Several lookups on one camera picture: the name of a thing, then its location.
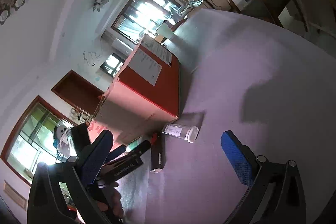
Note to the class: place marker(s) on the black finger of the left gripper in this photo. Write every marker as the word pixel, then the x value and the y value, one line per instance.
pixel 117 169

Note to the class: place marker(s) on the person's left hand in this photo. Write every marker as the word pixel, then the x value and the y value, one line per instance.
pixel 112 200

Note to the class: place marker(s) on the clear plastic tube case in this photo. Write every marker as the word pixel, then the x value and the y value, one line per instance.
pixel 187 133

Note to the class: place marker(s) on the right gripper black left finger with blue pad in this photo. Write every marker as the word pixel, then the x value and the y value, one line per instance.
pixel 46 201

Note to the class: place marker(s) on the light green bucket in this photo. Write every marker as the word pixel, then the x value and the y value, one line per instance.
pixel 165 31

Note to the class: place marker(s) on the large red cardboard box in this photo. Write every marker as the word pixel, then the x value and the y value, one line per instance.
pixel 143 96

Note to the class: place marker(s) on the dark red black lighter stick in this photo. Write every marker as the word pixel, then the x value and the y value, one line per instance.
pixel 157 153

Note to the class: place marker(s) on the white air conditioner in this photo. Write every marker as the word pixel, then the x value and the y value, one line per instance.
pixel 122 47

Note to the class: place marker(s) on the brown wooden door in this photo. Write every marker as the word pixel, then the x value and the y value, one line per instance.
pixel 78 92

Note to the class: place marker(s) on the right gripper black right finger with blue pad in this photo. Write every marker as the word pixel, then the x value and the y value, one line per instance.
pixel 274 191

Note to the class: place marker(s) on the wall television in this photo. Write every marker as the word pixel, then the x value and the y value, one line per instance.
pixel 112 64

